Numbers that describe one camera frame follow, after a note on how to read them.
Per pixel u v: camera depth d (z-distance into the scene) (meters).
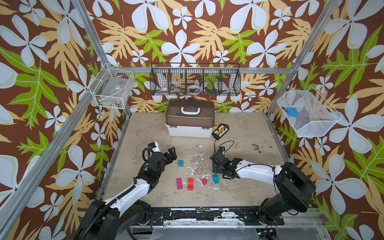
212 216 0.75
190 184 0.84
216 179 0.86
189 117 0.90
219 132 1.07
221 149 0.81
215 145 1.01
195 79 0.98
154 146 0.75
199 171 0.88
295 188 0.44
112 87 0.87
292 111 0.86
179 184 0.85
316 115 0.77
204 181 0.85
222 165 0.69
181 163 0.92
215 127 1.10
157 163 0.63
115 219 0.41
